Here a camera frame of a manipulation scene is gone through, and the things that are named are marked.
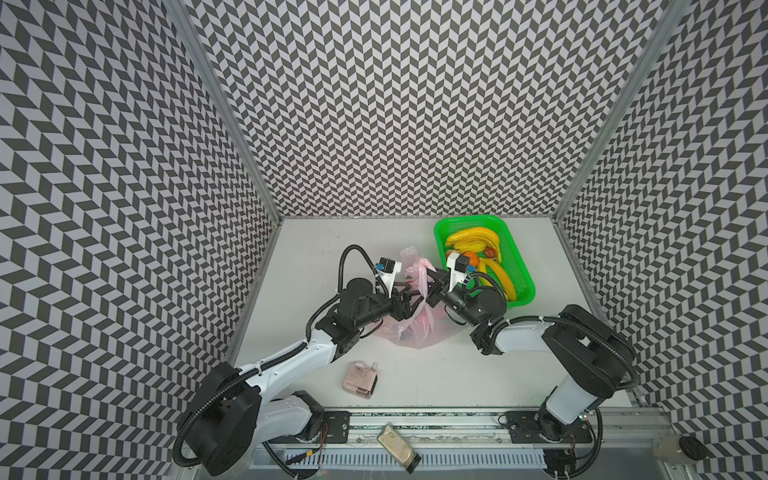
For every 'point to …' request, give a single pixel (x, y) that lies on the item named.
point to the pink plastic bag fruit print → (427, 324)
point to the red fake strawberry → (490, 252)
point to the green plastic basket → (511, 258)
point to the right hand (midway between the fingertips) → (412, 275)
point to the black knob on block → (694, 449)
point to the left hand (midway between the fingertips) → (419, 291)
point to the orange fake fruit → (474, 260)
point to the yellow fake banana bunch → (485, 244)
